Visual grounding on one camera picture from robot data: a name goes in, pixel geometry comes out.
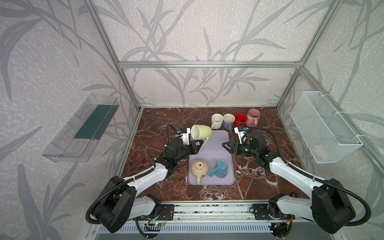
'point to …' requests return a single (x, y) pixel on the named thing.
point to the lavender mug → (228, 121)
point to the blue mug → (221, 170)
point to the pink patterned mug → (253, 117)
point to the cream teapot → (199, 169)
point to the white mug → (217, 118)
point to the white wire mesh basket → (328, 136)
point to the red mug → (240, 119)
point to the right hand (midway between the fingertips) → (225, 140)
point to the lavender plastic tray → (213, 165)
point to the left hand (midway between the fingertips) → (205, 138)
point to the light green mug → (200, 132)
